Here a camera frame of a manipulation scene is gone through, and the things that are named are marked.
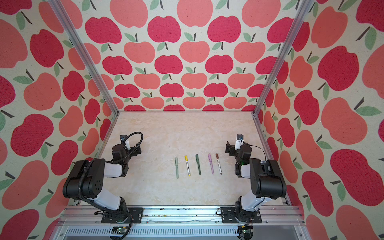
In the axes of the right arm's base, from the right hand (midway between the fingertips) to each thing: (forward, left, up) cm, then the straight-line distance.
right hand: (239, 142), depth 94 cm
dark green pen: (-14, +25, -8) cm, 30 cm away
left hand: (-7, +68, -1) cm, 68 cm away
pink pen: (-13, +17, -8) cm, 23 cm away
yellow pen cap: (-11, +33, -7) cm, 36 cm away
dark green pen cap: (-10, +26, -7) cm, 29 cm away
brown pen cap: (-8, +13, -7) cm, 17 cm away
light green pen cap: (-14, +39, -7) cm, 42 cm away
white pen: (-15, +12, -7) cm, 20 cm away
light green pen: (-18, +38, -7) cm, 43 cm away
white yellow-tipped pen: (-11, +33, -7) cm, 36 cm away
